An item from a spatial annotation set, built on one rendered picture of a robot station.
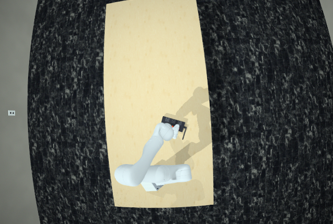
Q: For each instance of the black power strip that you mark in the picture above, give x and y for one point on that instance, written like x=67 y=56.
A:
x=174 y=122

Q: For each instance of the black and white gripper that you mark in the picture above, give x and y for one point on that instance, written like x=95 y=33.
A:
x=175 y=128

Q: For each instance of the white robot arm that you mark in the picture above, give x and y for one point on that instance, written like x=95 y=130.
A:
x=143 y=171

